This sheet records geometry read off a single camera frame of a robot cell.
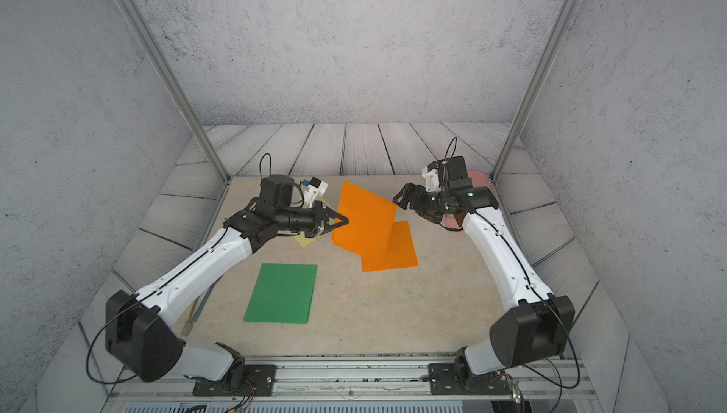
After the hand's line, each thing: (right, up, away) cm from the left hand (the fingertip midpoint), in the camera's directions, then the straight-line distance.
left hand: (351, 223), depth 71 cm
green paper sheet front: (-24, -25, +22) cm, 41 cm away
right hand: (+14, +5, +6) cm, 16 cm away
